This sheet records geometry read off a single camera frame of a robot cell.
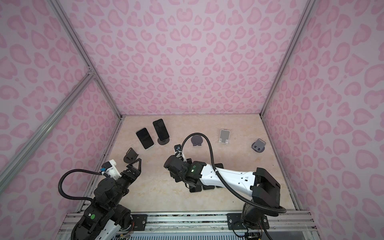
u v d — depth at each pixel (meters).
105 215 0.52
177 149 0.68
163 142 1.03
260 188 0.41
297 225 0.72
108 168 0.62
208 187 0.84
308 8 0.69
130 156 0.92
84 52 0.84
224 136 1.01
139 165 0.68
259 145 0.98
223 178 0.46
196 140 1.06
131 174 0.64
